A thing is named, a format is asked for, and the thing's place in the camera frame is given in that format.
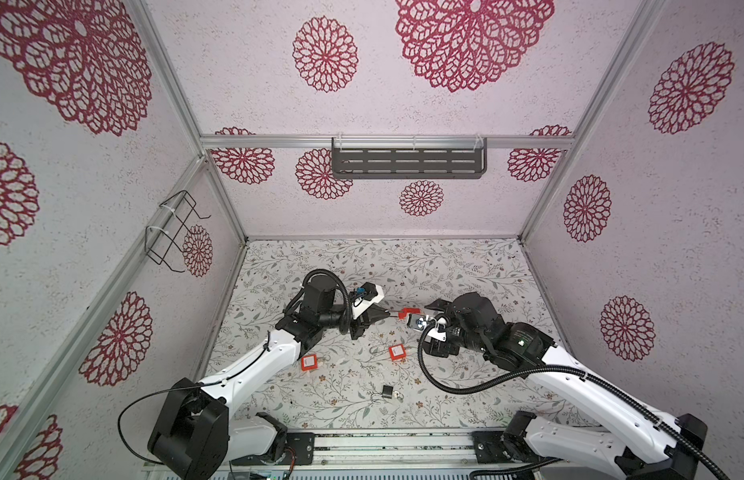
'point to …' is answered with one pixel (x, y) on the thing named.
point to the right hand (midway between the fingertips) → (426, 313)
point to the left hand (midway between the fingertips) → (384, 315)
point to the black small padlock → (387, 392)
